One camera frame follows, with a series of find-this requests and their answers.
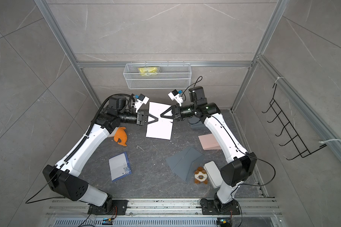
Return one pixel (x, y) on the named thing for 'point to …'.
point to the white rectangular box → (214, 173)
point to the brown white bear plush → (200, 176)
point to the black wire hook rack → (301, 147)
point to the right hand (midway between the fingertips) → (163, 117)
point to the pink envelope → (209, 143)
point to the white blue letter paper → (120, 166)
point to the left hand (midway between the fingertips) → (157, 118)
